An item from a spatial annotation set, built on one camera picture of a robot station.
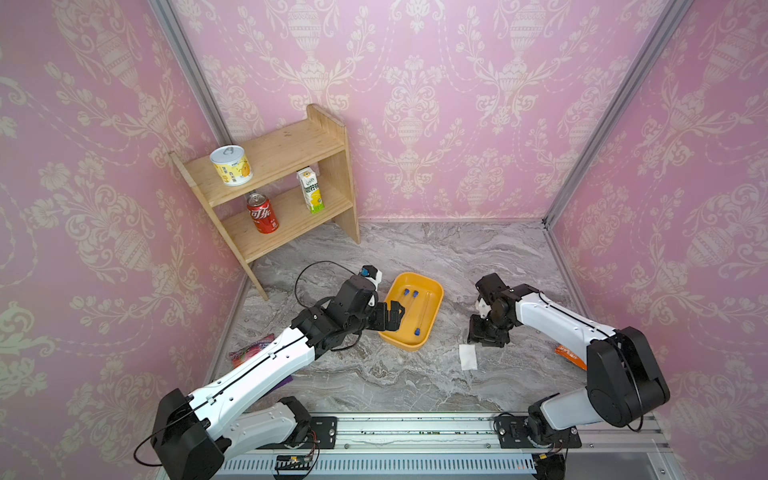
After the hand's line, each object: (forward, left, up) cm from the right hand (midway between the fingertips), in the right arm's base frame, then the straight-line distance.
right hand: (475, 340), depth 86 cm
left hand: (+3, +24, +15) cm, 28 cm away
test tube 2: (+12, +16, -4) cm, 20 cm away
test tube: (+13, +19, -3) cm, 23 cm away
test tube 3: (+11, +14, -2) cm, 18 cm away
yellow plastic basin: (+17, +14, -3) cm, 22 cm away
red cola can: (+28, +58, +28) cm, 70 cm away
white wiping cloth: (-4, +2, -3) cm, 5 cm away
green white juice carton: (+37, +46, +27) cm, 65 cm away
